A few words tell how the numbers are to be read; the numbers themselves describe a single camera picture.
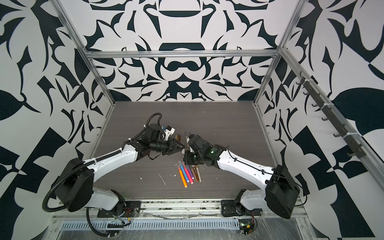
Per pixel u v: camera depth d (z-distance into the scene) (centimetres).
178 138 102
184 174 85
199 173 85
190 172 85
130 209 73
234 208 67
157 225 65
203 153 60
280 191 41
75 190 42
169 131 79
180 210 76
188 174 85
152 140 68
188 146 79
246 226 71
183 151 81
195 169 87
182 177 84
